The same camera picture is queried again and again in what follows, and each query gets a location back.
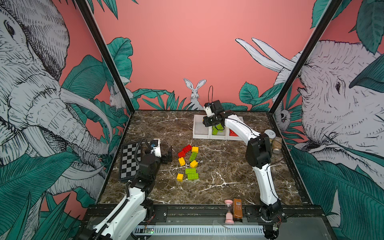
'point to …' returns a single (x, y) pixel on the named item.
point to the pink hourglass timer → (229, 214)
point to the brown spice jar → (277, 143)
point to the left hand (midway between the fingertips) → (165, 144)
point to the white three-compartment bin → (200, 131)
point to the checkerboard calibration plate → (129, 167)
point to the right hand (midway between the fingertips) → (203, 119)
